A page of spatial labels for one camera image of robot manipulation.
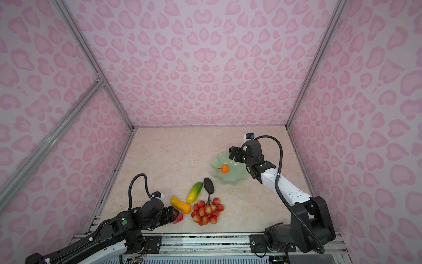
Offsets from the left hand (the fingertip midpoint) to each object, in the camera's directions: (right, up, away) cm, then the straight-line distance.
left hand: (176, 213), depth 78 cm
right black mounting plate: (+37, -12, -5) cm, 40 cm away
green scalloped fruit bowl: (+31, +15, +17) cm, 39 cm away
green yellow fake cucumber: (+8, +8, +8) cm, 13 cm away
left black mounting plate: (-9, -11, -5) cm, 15 cm away
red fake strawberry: (+2, -2, -1) cm, 3 cm away
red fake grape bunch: (+13, +1, -2) cm, 13 cm away
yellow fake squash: (+1, +2, +4) cm, 4 cm away
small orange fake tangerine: (+24, +18, +17) cm, 34 cm away
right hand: (+30, +30, +7) cm, 43 cm away
